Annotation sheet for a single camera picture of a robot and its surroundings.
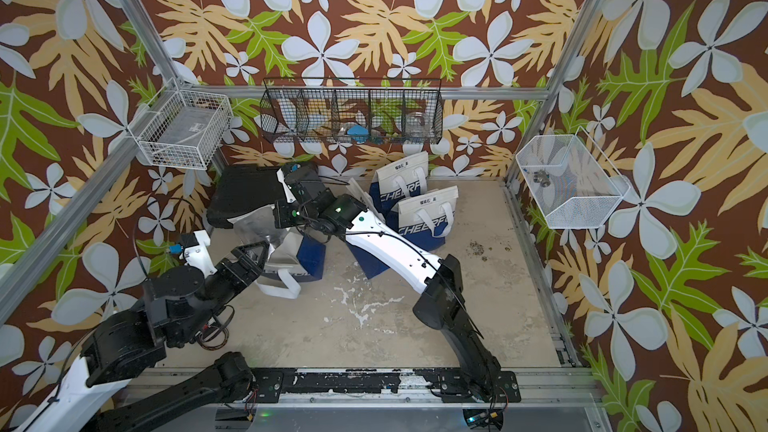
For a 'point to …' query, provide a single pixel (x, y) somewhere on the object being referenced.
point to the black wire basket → (352, 110)
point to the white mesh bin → (572, 182)
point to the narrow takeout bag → (370, 263)
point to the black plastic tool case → (240, 188)
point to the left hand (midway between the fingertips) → (265, 251)
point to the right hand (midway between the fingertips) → (270, 211)
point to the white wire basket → (185, 129)
